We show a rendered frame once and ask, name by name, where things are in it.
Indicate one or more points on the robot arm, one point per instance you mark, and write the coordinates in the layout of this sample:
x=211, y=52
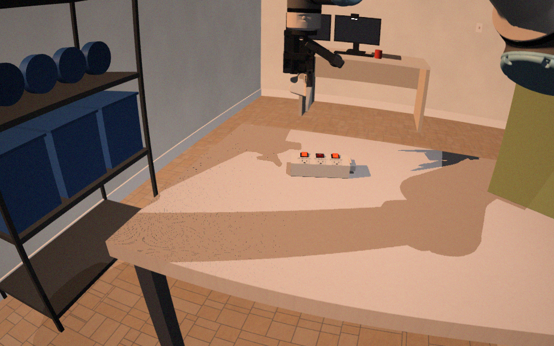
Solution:
x=529, y=63

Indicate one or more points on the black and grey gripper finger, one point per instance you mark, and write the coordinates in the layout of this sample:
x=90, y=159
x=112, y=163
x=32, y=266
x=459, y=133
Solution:
x=295, y=78
x=304, y=89

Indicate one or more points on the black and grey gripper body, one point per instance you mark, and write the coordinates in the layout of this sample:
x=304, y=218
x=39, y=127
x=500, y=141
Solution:
x=296, y=55

